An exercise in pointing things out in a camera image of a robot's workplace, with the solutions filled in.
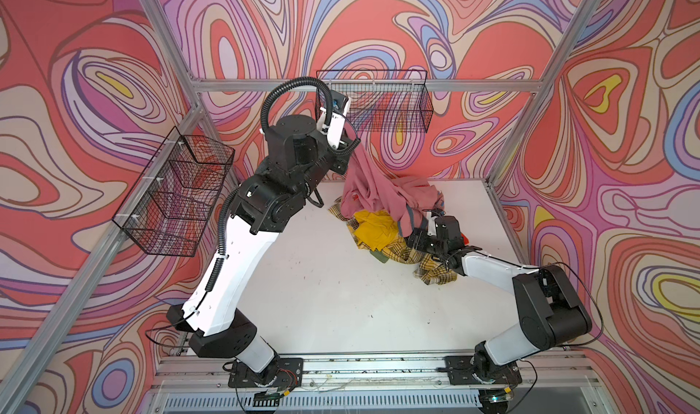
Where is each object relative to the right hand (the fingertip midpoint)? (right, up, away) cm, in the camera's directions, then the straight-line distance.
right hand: (414, 241), depth 94 cm
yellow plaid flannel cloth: (-6, -3, -1) cm, 6 cm away
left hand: (-24, +29, -39) cm, 54 cm away
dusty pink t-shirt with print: (-6, +13, -15) cm, 21 cm away
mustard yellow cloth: (-13, +4, +5) cm, 15 cm away
